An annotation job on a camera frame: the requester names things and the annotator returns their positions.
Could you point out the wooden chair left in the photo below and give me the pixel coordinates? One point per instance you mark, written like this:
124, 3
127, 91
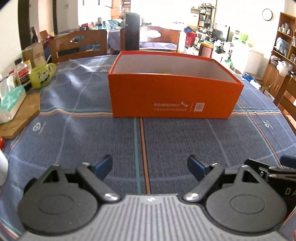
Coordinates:
76, 40

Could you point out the small red tomato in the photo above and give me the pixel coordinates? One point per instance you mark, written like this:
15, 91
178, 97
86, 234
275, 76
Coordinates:
1, 143

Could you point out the wooden cutting board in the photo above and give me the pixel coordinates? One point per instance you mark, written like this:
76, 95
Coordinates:
28, 110

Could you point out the tissue pack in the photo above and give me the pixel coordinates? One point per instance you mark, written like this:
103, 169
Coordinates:
11, 103

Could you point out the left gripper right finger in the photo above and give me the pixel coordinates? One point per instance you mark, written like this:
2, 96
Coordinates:
207, 176

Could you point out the wooden bookshelf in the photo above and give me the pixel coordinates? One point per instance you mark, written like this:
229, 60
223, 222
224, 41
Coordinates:
283, 53

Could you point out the black thermos bottle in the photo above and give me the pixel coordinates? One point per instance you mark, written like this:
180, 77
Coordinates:
132, 29

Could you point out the round wall clock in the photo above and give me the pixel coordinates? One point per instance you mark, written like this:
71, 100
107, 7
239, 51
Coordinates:
267, 14

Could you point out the orange cardboard box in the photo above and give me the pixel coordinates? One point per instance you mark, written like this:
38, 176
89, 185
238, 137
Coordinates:
151, 84

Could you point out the white cup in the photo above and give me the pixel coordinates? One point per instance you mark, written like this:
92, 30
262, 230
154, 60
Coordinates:
4, 165

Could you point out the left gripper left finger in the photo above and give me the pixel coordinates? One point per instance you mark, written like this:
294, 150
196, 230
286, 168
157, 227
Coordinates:
93, 176

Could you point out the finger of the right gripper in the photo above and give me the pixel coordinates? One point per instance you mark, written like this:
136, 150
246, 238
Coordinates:
288, 161

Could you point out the white cabinet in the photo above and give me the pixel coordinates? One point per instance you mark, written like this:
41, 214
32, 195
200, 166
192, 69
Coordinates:
246, 59

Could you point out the dark-label jar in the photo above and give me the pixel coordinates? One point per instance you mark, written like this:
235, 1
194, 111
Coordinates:
22, 72

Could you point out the wooden chair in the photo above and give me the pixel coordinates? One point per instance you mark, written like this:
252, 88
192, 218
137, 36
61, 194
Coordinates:
76, 40
152, 38

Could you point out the green panda mug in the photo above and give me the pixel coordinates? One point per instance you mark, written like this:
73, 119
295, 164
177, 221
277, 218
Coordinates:
41, 75

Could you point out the pink cylindrical canister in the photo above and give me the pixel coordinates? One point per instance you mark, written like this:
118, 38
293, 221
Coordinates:
206, 50

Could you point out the wooden chair right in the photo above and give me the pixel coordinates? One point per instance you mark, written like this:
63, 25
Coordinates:
152, 38

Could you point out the blue checked tablecloth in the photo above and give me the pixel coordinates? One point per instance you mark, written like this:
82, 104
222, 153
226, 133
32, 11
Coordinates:
75, 124

